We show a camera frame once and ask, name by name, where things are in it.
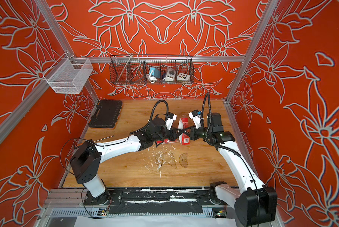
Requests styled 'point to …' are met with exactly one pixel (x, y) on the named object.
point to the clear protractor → (183, 160)
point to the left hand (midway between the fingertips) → (183, 130)
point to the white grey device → (171, 74)
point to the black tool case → (106, 114)
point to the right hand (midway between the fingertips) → (181, 130)
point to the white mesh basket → (68, 75)
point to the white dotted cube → (182, 76)
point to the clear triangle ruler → (169, 159)
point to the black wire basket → (138, 69)
